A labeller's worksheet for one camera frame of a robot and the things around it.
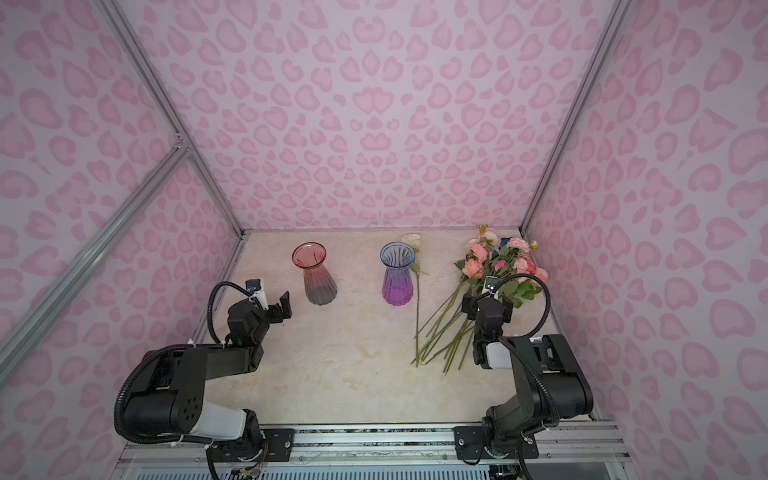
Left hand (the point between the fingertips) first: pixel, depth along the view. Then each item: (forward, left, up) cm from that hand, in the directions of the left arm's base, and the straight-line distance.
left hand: (273, 289), depth 91 cm
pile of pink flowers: (+9, -75, -1) cm, 76 cm away
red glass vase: (+1, -13, 0) cm, 14 cm away
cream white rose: (+24, -45, -5) cm, 51 cm away
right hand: (-1, -66, -2) cm, 66 cm away
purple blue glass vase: (+6, -38, -8) cm, 39 cm away
